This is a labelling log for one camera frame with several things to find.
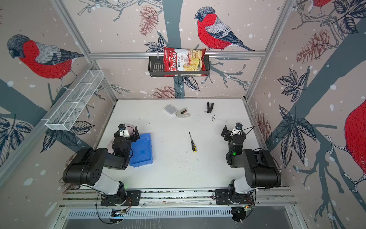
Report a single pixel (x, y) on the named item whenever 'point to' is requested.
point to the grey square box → (170, 109)
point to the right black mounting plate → (228, 197)
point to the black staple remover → (209, 109)
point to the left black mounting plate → (124, 198)
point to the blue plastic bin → (142, 149)
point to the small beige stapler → (182, 113)
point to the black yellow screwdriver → (193, 146)
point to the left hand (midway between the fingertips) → (127, 127)
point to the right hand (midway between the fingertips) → (232, 128)
